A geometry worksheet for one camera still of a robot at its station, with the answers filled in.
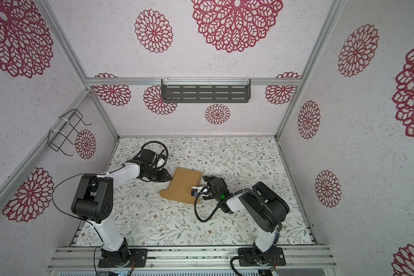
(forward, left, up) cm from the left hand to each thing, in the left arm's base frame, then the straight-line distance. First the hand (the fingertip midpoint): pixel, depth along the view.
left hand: (170, 179), depth 95 cm
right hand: (0, -19, +1) cm, 19 cm away
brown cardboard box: (-5, -7, +2) cm, 9 cm away
